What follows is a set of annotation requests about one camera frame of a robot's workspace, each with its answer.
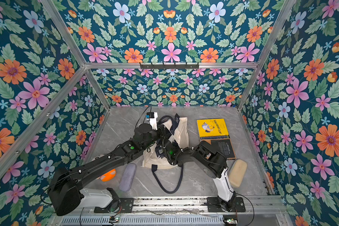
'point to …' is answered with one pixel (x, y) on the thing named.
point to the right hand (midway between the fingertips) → (163, 135)
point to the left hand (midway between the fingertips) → (170, 124)
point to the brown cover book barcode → (223, 146)
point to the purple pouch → (125, 182)
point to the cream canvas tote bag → (180, 131)
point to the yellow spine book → (212, 128)
